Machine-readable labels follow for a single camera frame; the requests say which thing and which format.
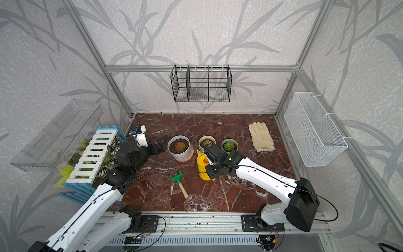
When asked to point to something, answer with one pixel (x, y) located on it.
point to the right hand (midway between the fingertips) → (209, 169)
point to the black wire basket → (204, 84)
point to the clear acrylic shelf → (57, 141)
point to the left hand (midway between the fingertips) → (161, 136)
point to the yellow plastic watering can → (203, 160)
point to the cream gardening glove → (261, 137)
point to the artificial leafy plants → (108, 161)
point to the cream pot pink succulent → (205, 141)
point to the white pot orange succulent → (179, 146)
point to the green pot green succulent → (229, 145)
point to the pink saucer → (190, 156)
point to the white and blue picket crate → (80, 186)
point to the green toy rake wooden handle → (177, 177)
